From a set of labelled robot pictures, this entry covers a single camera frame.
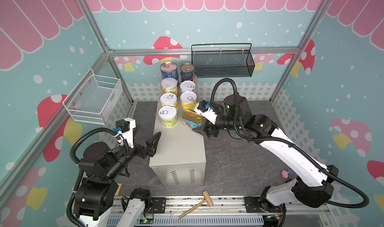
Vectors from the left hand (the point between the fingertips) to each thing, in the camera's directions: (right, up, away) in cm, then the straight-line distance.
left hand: (150, 132), depth 56 cm
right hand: (+18, +5, +5) cm, 19 cm away
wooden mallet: (+23, -36, +19) cm, 47 cm away
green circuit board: (-7, -45, +16) cm, 48 cm away
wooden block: (-24, -34, +21) cm, 46 cm away
